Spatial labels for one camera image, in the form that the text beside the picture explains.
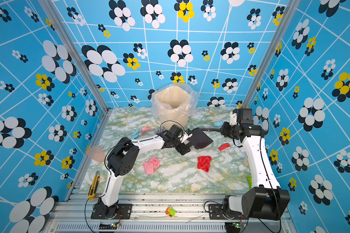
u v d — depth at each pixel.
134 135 1.04
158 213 0.74
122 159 0.54
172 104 0.91
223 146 0.99
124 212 0.73
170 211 0.72
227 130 0.69
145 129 1.06
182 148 0.86
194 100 0.87
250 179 0.84
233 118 0.71
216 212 0.72
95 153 0.90
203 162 0.89
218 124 1.09
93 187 0.81
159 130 1.08
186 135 0.87
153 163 0.88
